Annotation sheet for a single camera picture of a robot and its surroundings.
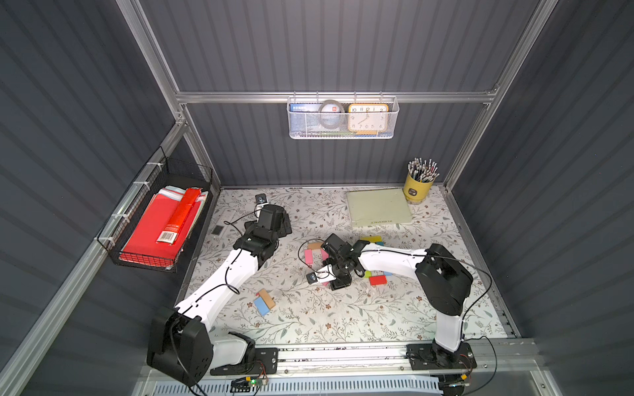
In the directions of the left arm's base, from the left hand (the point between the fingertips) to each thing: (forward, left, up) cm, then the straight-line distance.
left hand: (272, 220), depth 82 cm
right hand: (-11, -19, -19) cm, 29 cm away
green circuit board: (-43, +7, -23) cm, 50 cm away
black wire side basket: (+9, +35, +13) cm, 38 cm away
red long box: (-10, +26, +8) cm, 29 cm away
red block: (-12, -37, -21) cm, 45 cm away
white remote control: (+15, +27, -22) cm, 38 cm away
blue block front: (-21, +4, -20) cm, 30 cm away
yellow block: (+6, -38, -21) cm, 44 cm away
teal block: (+3, -41, -20) cm, 46 cm away
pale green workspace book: (+21, -42, -18) cm, 50 cm away
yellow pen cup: (+24, -58, -5) cm, 62 cm away
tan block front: (-19, +3, -21) cm, 28 cm away
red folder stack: (-14, +34, +7) cm, 37 cm away
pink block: (-2, -12, -21) cm, 24 cm away
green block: (-10, -34, -21) cm, 41 cm away
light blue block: (-24, -33, +9) cm, 42 cm away
